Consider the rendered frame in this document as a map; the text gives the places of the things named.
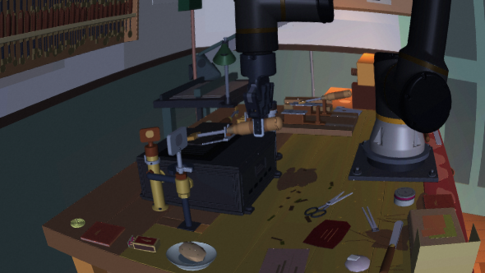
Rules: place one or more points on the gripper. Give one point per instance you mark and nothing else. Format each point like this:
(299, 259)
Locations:
(257, 66)

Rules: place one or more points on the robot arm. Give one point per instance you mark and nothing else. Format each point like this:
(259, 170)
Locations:
(417, 57)

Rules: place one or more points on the wooden tool stand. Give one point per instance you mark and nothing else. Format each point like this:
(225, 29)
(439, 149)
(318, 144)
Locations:
(314, 119)

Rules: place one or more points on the black stove body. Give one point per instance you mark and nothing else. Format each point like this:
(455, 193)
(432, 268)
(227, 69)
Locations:
(223, 170)

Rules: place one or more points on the grey air shutter plate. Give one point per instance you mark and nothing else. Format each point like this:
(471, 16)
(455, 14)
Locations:
(176, 140)

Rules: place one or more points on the white pole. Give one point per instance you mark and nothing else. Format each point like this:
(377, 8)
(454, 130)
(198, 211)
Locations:
(312, 72)

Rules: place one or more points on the black press table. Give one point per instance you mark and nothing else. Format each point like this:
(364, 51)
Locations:
(197, 98)

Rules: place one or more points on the green shaded lamp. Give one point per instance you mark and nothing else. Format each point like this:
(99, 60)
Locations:
(224, 57)

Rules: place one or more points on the orange block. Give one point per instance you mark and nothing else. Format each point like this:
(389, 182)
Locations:
(339, 102)

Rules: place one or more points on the grey flat plate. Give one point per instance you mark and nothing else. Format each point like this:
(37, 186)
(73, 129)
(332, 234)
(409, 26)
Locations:
(348, 110)

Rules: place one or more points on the orange wooden cabinet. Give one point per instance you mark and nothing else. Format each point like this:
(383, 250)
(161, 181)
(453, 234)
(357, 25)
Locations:
(364, 75)

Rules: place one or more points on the green box on pole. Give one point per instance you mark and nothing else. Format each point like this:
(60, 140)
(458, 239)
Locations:
(190, 4)

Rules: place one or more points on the dark red leather piece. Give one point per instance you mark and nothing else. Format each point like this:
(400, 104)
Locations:
(326, 234)

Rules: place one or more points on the grey-brown sheet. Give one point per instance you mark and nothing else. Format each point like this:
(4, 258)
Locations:
(284, 261)

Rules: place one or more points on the grey tweezers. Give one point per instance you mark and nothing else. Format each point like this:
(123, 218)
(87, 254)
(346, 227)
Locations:
(369, 220)

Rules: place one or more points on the tan rounded lump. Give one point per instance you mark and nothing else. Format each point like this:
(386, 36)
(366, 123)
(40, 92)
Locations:
(192, 252)

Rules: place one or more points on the grey round tin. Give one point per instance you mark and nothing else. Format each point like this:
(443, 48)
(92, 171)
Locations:
(404, 197)

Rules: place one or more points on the grey dish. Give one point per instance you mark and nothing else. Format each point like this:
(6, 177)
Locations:
(174, 257)

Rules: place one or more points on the red matchbox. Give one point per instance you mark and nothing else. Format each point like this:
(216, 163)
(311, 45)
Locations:
(144, 243)

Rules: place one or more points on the red-brown flat pad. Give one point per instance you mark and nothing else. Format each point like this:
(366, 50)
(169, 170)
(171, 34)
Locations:
(102, 234)

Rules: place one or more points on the brass coil disc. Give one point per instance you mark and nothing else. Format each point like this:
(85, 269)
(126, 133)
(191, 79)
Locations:
(77, 223)

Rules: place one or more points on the tan cardboard box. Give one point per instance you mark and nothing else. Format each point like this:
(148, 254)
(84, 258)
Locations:
(439, 246)

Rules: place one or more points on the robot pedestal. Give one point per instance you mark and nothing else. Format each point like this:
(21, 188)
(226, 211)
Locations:
(394, 146)

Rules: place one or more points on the wooden wall tool rack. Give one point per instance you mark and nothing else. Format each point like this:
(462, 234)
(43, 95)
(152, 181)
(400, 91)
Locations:
(57, 34)

